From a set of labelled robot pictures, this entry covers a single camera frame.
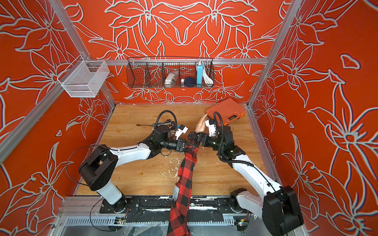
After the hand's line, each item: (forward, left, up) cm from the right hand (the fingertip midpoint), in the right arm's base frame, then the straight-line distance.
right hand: (191, 137), depth 76 cm
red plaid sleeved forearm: (-36, +5, -10) cm, 38 cm away
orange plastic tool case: (+37, -29, -17) cm, 50 cm away
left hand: (-5, -1, -3) cm, 6 cm away
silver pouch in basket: (+37, +13, +11) cm, 41 cm away
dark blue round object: (+39, +1, +7) cm, 39 cm away
